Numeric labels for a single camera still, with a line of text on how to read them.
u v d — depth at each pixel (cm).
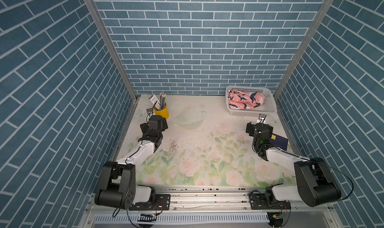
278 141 96
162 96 99
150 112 76
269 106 108
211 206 73
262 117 78
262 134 69
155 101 97
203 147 94
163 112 99
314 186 43
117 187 42
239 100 109
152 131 68
